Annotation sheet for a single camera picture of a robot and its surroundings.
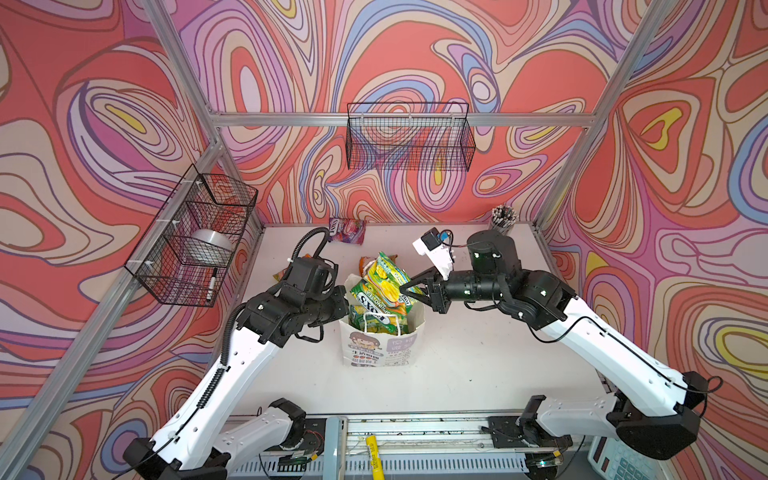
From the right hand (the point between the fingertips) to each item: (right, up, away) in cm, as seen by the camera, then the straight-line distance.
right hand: (407, 296), depth 60 cm
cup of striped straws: (+35, +21, +38) cm, 56 cm away
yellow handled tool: (-6, -41, +7) cm, 42 cm away
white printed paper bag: (-9, -14, +11) cm, 20 cm away
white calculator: (+49, -40, +9) cm, 64 cm away
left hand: (-12, -3, +10) cm, 16 cm away
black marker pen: (-47, +1, +13) cm, 49 cm away
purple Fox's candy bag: (-20, +18, +55) cm, 61 cm away
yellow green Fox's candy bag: (-5, -3, +3) cm, 6 cm away
